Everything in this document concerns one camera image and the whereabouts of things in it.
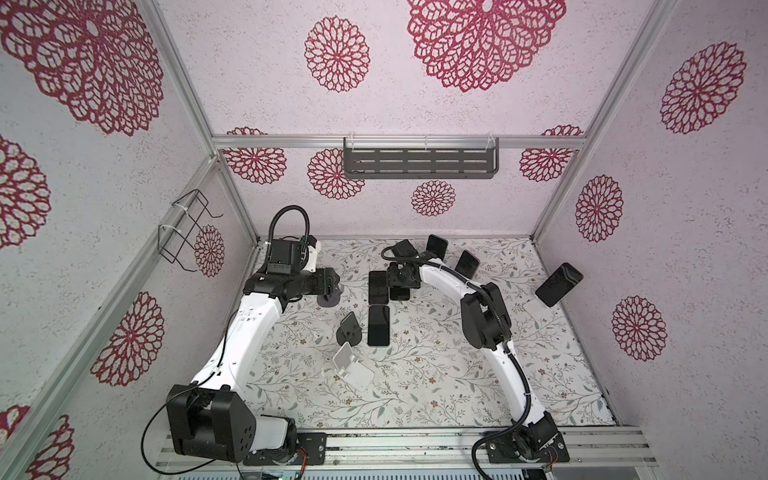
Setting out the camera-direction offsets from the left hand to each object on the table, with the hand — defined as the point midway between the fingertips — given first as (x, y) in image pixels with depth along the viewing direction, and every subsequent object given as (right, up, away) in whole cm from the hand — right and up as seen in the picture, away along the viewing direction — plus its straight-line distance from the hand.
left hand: (327, 283), depth 82 cm
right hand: (+20, +1, +25) cm, 32 cm away
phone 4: (+34, +12, +21) cm, 42 cm away
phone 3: (+21, -4, +17) cm, 27 cm away
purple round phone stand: (-3, -7, +18) cm, 19 cm away
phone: (+14, -4, +23) cm, 27 cm away
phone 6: (+72, -1, +14) cm, 73 cm away
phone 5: (+43, +5, +16) cm, 46 cm away
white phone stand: (+5, -23, +3) cm, 24 cm away
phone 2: (+14, -14, +13) cm, 24 cm away
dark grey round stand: (+5, -15, +8) cm, 18 cm away
